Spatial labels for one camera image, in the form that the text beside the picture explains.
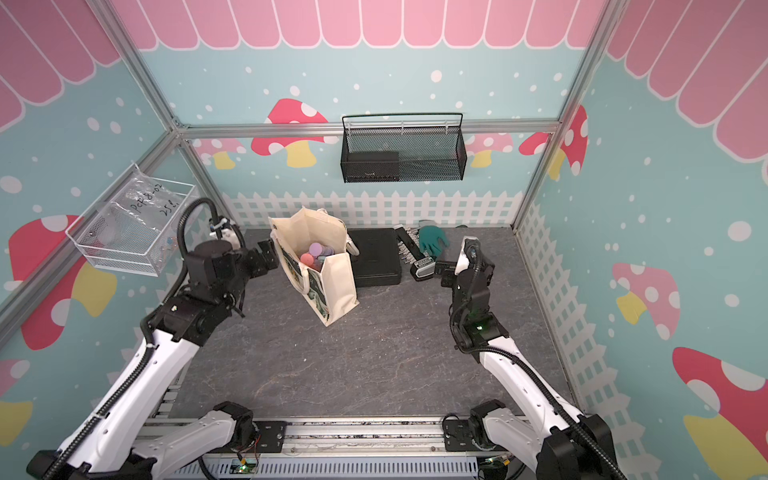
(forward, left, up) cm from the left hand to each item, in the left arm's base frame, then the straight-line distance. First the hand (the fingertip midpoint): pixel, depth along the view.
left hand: (257, 250), depth 71 cm
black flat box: (+19, -27, -27) cm, 43 cm away
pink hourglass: (+12, -6, -18) cm, 22 cm away
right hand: (+5, -50, -5) cm, 50 cm away
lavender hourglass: (+14, -10, -16) cm, 23 cm away
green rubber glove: (+34, -46, -32) cm, 66 cm away
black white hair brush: (+26, -39, -32) cm, 57 cm away
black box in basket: (+30, -26, +3) cm, 40 cm away
